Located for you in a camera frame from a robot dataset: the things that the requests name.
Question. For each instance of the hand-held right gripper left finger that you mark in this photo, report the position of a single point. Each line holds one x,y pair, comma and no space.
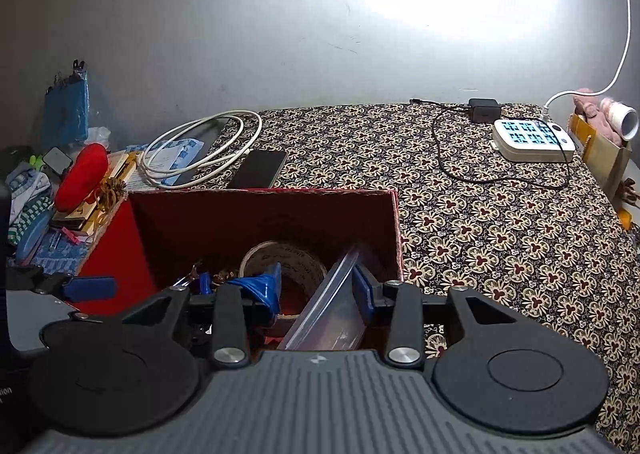
267,290

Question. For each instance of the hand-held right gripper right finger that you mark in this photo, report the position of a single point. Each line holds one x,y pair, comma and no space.
362,296

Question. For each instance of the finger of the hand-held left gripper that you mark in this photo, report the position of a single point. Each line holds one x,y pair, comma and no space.
90,287

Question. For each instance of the printed brown tape roll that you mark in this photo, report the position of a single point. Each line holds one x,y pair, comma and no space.
295,266

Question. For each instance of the clear plastic case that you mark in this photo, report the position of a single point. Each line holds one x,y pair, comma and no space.
325,319

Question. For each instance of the red cardboard box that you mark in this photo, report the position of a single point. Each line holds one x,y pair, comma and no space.
250,219

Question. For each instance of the blue patterned packet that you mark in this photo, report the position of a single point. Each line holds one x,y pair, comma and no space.
55,256

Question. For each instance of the blue marker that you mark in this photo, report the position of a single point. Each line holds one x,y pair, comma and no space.
204,282

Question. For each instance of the yellow flat box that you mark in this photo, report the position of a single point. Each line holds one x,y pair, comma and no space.
90,216

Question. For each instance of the blue round lid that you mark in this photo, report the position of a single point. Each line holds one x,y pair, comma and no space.
30,241

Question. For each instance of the silver metal tool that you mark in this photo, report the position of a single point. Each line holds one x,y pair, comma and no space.
185,280

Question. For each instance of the green striped cloth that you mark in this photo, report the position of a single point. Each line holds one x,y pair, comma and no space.
32,212

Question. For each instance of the red cushion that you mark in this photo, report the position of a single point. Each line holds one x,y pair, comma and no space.
82,174

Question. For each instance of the black phone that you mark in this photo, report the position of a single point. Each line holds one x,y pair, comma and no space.
257,169

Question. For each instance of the white blue checked cloth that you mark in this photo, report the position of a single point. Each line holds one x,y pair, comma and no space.
25,184

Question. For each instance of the small black device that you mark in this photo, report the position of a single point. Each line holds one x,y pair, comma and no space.
57,160

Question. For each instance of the small green clip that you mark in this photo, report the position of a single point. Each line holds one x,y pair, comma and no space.
35,162

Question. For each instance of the floral patterned cloth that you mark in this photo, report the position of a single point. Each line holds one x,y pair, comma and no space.
500,244

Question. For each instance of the blue white packet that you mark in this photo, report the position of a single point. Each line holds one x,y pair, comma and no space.
172,159

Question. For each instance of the dark cloth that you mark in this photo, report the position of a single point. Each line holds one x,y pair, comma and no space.
15,154

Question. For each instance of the clear plastic bag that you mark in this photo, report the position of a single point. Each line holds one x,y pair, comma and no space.
100,134

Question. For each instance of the grey flat tablet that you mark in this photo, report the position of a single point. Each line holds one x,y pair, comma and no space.
220,142

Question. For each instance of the blue plastic pack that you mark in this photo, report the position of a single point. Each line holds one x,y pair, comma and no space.
67,109

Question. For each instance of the white power strip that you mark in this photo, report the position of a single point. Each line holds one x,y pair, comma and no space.
530,153

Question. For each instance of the black charger adapter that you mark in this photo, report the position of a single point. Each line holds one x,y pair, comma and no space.
484,110

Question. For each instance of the orange tape measure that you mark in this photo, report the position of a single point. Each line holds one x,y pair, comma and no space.
626,219

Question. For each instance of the gold paper bag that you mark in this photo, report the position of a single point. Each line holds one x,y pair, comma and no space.
605,157

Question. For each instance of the brown patterned bow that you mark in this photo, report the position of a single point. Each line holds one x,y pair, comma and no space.
631,191

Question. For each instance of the pink plush toy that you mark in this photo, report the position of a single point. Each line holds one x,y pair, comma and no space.
592,109

